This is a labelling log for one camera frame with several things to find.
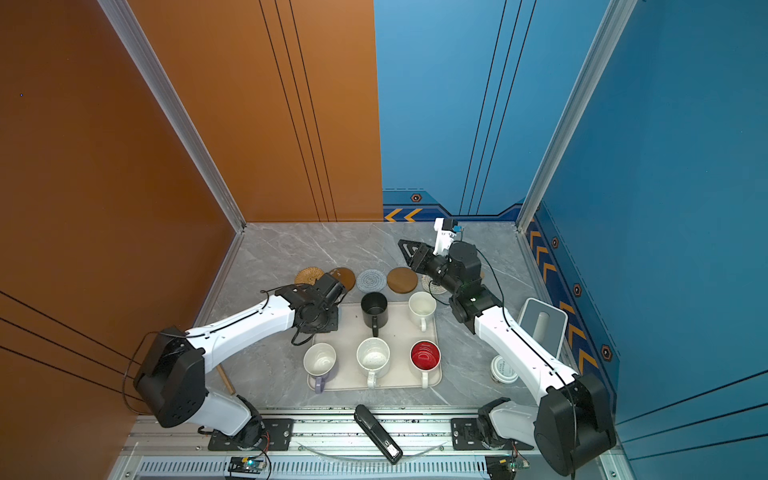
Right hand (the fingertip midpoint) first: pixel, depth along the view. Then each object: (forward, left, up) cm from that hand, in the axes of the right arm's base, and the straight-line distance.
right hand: (400, 245), depth 74 cm
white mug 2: (-17, +8, -29) cm, 34 cm away
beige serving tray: (-10, +1, -29) cm, 30 cm away
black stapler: (-37, +6, -27) cm, 46 cm away
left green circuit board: (-42, +37, -31) cm, 64 cm away
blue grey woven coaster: (+10, +10, -29) cm, 32 cm away
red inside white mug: (-17, -7, -29) cm, 34 cm away
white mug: (-2, -7, -25) cm, 26 cm away
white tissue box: (-8, -43, -27) cm, 52 cm away
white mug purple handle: (-19, +23, -27) cm, 40 cm away
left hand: (-9, +20, -23) cm, 32 cm away
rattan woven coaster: (+12, +33, -29) cm, 46 cm away
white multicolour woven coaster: (-11, -6, -2) cm, 13 cm away
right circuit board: (-43, -23, -31) cm, 58 cm away
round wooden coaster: (+10, -1, -29) cm, 31 cm away
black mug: (-3, +8, -25) cm, 27 cm away
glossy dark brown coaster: (+12, +20, -30) cm, 38 cm away
